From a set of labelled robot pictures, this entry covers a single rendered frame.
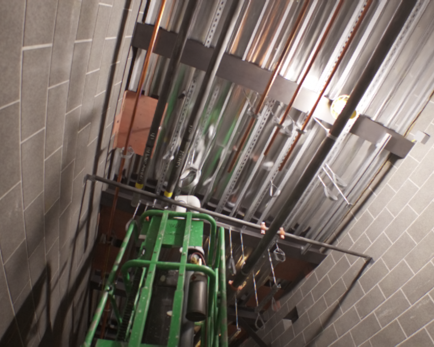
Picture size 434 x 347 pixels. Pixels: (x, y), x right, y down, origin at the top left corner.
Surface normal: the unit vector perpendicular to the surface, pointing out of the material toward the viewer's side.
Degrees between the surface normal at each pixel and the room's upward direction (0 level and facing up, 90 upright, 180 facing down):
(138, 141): 180
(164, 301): 90
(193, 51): 180
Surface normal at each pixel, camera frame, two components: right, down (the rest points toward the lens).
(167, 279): 0.07, -0.86
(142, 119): 0.00, 0.50
